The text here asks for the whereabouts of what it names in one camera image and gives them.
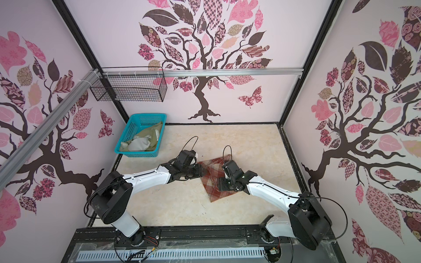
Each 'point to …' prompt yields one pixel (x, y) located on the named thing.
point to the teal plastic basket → (137, 123)
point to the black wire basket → (147, 84)
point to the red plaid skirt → (210, 179)
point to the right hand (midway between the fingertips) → (221, 183)
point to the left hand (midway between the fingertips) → (204, 175)
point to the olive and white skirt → (145, 141)
